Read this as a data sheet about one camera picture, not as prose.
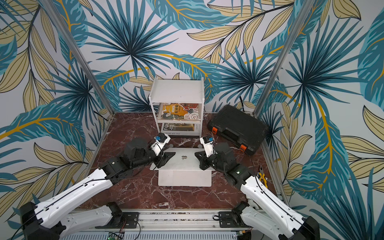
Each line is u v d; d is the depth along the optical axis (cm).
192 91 83
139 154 54
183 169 67
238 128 103
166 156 62
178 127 107
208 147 65
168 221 74
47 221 38
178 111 93
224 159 56
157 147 61
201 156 68
